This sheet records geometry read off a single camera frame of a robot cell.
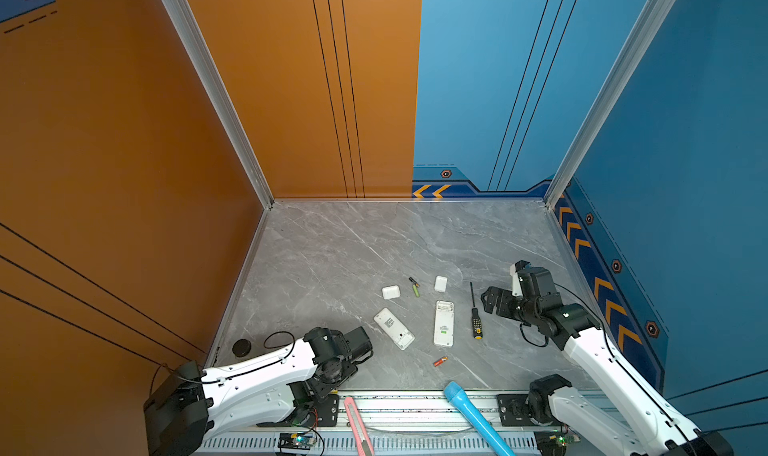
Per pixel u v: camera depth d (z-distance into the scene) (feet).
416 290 3.09
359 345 2.11
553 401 2.01
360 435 2.29
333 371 1.88
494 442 2.21
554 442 2.31
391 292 3.10
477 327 2.79
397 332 2.78
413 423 2.38
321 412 2.42
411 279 3.18
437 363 2.65
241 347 2.44
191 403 1.34
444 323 2.85
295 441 2.32
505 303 2.33
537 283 1.97
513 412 2.38
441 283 3.17
